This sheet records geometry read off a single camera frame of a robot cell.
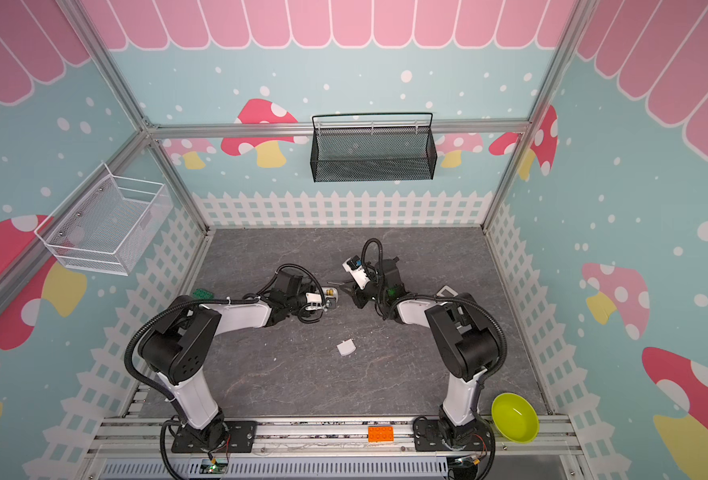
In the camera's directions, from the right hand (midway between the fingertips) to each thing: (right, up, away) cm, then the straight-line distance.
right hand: (343, 283), depth 92 cm
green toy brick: (-48, -5, +8) cm, 49 cm away
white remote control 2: (+36, -3, +9) cm, 37 cm away
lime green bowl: (+46, -34, -15) cm, 59 cm away
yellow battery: (-4, -3, +3) cm, 6 cm away
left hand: (-10, -4, +6) cm, 13 cm away
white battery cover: (+1, -19, -3) cm, 19 cm away
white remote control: (-3, -4, -6) cm, 8 cm away
